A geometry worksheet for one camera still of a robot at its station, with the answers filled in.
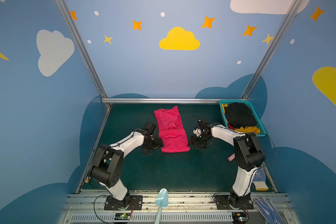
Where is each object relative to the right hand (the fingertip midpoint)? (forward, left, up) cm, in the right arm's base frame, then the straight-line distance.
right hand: (192, 145), depth 94 cm
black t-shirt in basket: (+28, -38, +2) cm, 47 cm away
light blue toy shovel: (-34, +18, -2) cm, 39 cm away
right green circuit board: (-39, -23, -4) cm, 46 cm away
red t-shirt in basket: (+13, -27, +5) cm, 31 cm away
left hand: (-5, +21, +3) cm, 22 cm away
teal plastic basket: (+9, -48, +5) cm, 49 cm away
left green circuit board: (-42, +38, -2) cm, 57 cm away
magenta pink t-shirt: (+12, +15, -2) cm, 19 cm away
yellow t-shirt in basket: (+13, -38, +3) cm, 40 cm away
